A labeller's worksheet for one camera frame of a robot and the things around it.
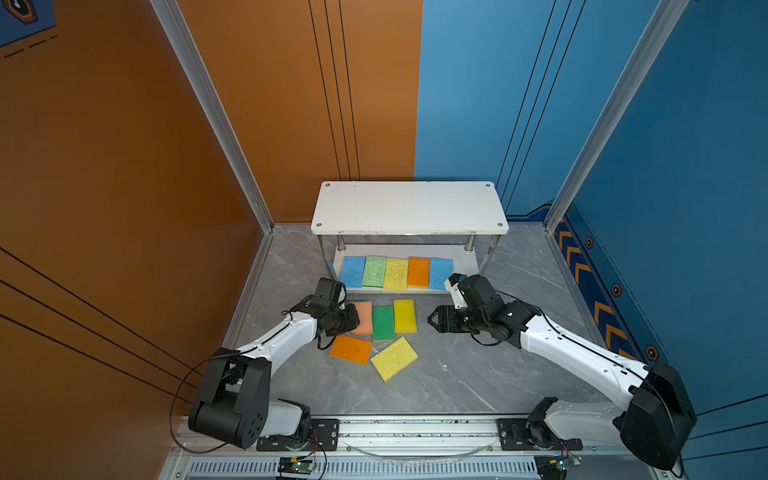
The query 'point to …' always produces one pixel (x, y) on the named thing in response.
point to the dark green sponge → (383, 323)
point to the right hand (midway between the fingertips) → (432, 321)
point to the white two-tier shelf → (455, 220)
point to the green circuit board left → (294, 465)
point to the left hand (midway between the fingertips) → (360, 317)
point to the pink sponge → (365, 315)
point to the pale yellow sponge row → (396, 274)
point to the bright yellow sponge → (405, 315)
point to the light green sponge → (373, 271)
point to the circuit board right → (555, 467)
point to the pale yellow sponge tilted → (395, 359)
